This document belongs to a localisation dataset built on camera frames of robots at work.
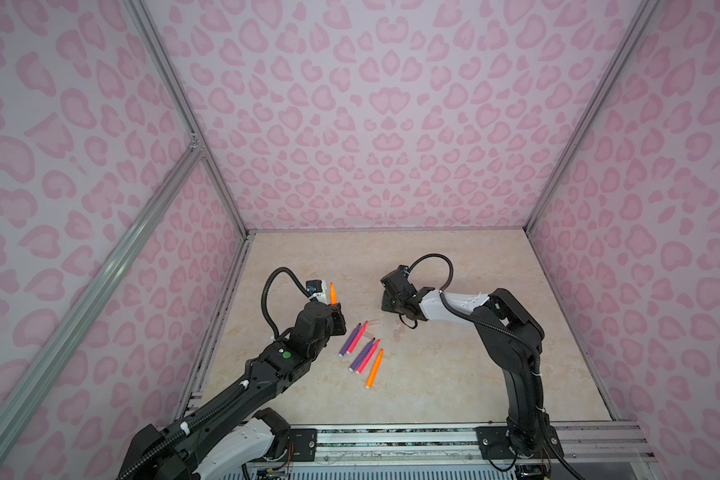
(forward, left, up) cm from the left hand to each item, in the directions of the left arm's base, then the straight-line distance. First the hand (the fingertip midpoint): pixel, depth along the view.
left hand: (341, 301), depth 80 cm
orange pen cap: (+14, +5, -19) cm, 24 cm away
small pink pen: (-3, -4, -17) cm, 17 cm away
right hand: (+10, -14, -16) cm, 24 cm away
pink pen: (-9, -7, -17) cm, 21 cm away
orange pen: (-13, -8, -18) cm, 23 cm away
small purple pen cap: (-4, -1, -17) cm, 17 cm away
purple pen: (-8, -5, -18) cm, 20 cm away
